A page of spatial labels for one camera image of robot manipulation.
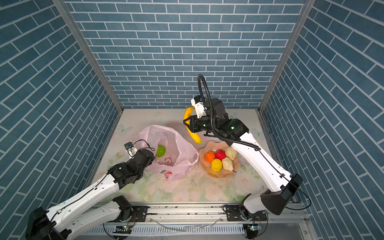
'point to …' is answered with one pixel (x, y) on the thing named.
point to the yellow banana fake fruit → (195, 136)
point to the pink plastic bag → (179, 155)
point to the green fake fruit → (161, 151)
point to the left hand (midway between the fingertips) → (146, 155)
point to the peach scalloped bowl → (205, 166)
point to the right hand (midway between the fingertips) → (183, 119)
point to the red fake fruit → (220, 154)
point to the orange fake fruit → (209, 156)
